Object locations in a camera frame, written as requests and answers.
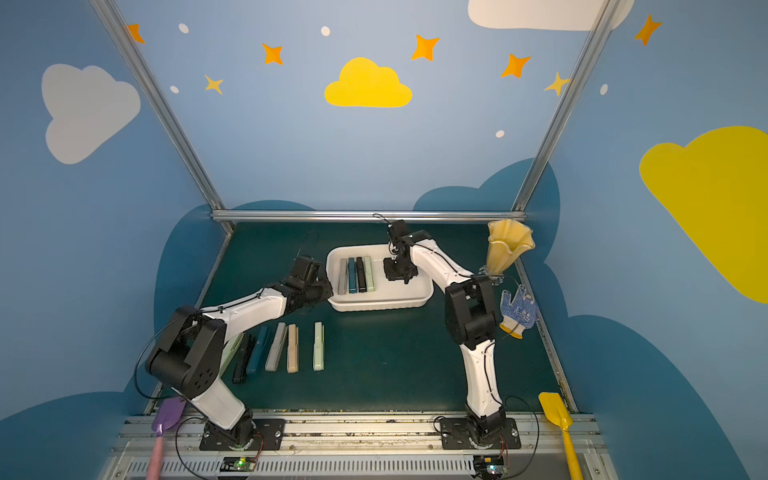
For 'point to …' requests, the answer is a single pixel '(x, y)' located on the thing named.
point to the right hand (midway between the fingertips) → (397, 272)
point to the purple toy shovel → (168, 413)
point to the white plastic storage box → (387, 294)
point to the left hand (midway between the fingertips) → (337, 285)
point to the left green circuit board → (234, 464)
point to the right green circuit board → (489, 467)
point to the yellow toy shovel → (557, 412)
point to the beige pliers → (293, 349)
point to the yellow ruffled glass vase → (506, 240)
